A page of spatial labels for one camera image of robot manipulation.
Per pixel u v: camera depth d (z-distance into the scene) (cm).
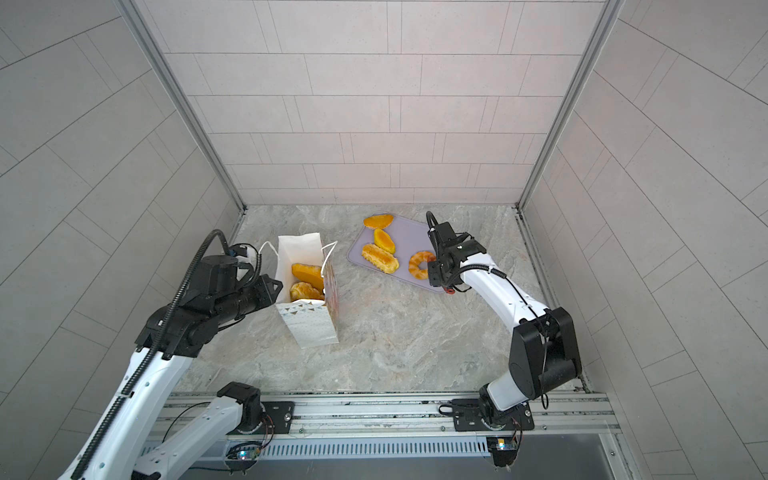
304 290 80
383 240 102
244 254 61
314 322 72
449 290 75
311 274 83
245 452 64
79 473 35
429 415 72
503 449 68
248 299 56
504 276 51
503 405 58
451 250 60
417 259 98
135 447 39
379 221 107
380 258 97
